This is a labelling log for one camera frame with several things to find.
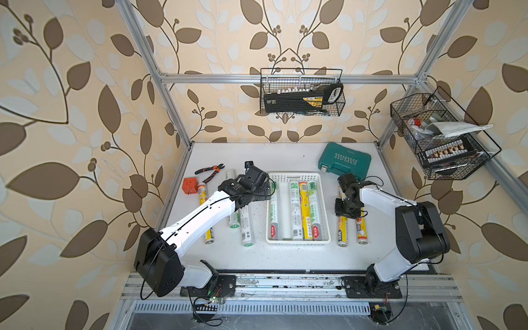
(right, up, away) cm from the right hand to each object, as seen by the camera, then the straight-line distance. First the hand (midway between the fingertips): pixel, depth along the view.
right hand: (341, 213), depth 92 cm
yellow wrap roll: (-17, -6, -8) cm, 20 cm away
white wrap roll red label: (-31, -3, -6) cm, 31 cm away
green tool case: (+4, +24, +15) cm, 29 cm away
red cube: (-71, +12, +5) cm, 72 cm away
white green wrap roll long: (-43, -4, -7) cm, 43 cm away
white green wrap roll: (-13, +2, -3) cm, 13 cm away
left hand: (-37, +12, -11) cm, 40 cm away
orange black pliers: (-62, +20, +16) cm, 67 cm away
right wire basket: (+27, +43, -8) cm, 51 cm away
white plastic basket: (-26, +1, +2) cm, 26 cm away
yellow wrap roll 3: (+6, -4, -7) cm, 10 cm away
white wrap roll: (-21, +2, -3) cm, 21 cm away
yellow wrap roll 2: (-1, -3, -6) cm, 7 cm away
